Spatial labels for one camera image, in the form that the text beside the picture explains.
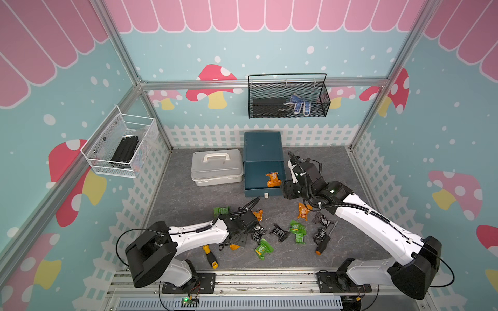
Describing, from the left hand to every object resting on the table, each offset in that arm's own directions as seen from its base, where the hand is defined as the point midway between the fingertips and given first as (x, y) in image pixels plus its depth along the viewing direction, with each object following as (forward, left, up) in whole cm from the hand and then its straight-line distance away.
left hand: (235, 240), depth 84 cm
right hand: (+15, -21, +22) cm, 34 cm away
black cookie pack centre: (+3, -20, +1) cm, 20 cm away
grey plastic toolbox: (+33, +11, +11) cm, 36 cm away
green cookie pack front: (-3, -13, 0) cm, 13 cm away
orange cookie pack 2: (+21, -16, +14) cm, 30 cm away
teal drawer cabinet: (+29, -12, +14) cm, 35 cm away
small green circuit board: (-23, +16, -3) cm, 28 cm away
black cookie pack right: (+2, -37, +2) cm, 37 cm away
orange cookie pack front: (-3, +1, -1) cm, 3 cm away
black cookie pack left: (+2, -9, 0) cm, 9 cm away
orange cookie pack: (+12, -10, 0) cm, 15 cm away
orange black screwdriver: (-2, -37, +1) cm, 37 cm away
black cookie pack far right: (+11, -39, 0) cm, 40 cm away
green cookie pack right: (+4, -28, +1) cm, 29 cm away
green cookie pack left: (+14, +8, 0) cm, 16 cm away
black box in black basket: (+49, -14, +34) cm, 61 cm away
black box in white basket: (+19, +39, +35) cm, 56 cm away
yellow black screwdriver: (-9, +8, +2) cm, 13 cm away
